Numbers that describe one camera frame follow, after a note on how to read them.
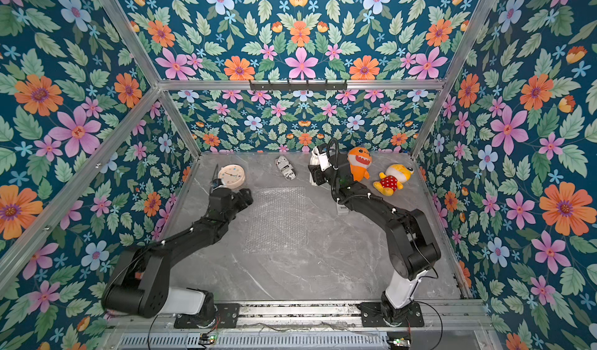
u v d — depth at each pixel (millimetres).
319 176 794
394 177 1039
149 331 710
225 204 718
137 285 431
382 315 729
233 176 1080
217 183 801
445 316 761
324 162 769
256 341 765
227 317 731
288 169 1106
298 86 932
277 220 958
